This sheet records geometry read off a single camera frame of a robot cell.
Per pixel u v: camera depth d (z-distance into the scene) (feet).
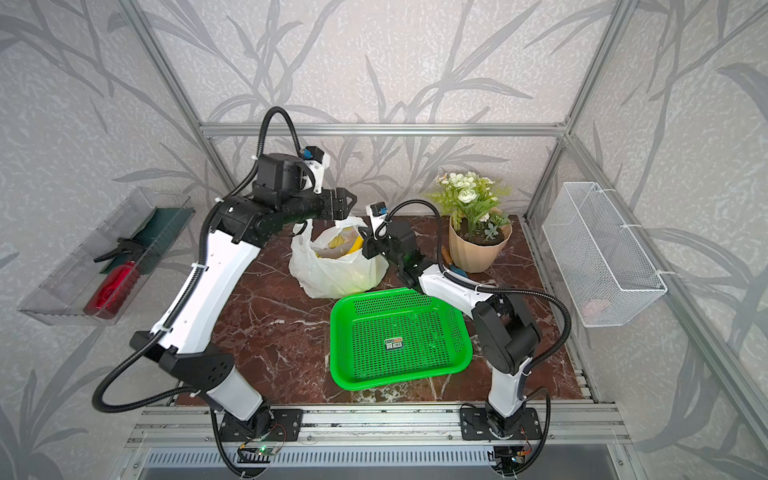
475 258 3.14
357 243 3.41
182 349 1.34
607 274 2.00
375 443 2.35
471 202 2.77
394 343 2.85
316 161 1.89
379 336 2.92
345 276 2.90
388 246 2.28
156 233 2.46
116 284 1.96
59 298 1.89
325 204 1.95
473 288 1.72
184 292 1.36
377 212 2.36
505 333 1.56
